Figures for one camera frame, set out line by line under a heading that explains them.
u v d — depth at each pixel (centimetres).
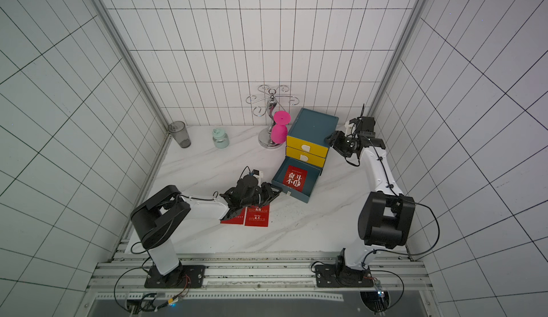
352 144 64
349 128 79
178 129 110
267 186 79
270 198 78
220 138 108
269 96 92
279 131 94
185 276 72
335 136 78
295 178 98
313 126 92
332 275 73
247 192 70
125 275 68
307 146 86
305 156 92
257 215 88
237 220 85
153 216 48
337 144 76
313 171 102
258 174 85
